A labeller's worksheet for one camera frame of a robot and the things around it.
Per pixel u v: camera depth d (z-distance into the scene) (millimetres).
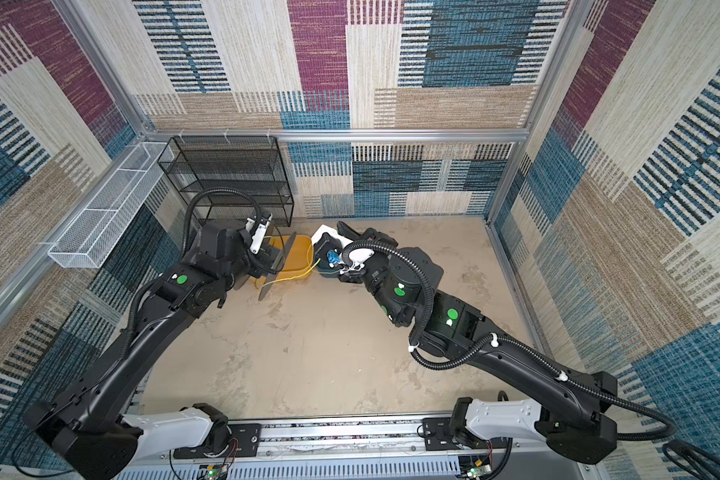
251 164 1045
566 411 384
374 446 729
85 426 376
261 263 597
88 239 708
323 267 1017
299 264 999
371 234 467
